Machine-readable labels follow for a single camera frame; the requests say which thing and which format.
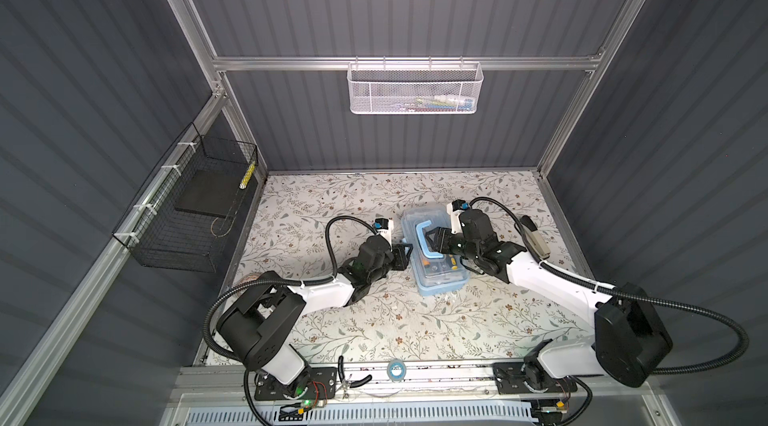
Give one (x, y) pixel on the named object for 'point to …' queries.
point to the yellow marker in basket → (247, 176)
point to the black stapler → (535, 237)
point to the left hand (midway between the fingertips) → (411, 247)
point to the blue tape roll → (396, 370)
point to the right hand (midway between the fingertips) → (434, 238)
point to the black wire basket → (178, 219)
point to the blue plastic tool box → (433, 274)
